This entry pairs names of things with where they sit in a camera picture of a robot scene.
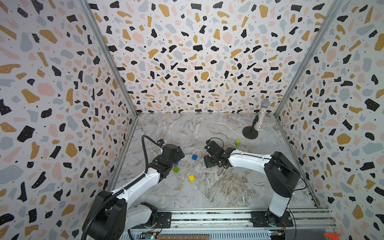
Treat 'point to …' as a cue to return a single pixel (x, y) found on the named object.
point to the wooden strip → (183, 237)
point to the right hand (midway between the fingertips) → (206, 157)
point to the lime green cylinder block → (237, 142)
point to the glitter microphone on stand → (251, 132)
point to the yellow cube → (191, 178)
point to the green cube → (176, 169)
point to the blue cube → (194, 157)
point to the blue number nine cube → (177, 163)
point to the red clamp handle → (332, 236)
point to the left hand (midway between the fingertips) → (176, 150)
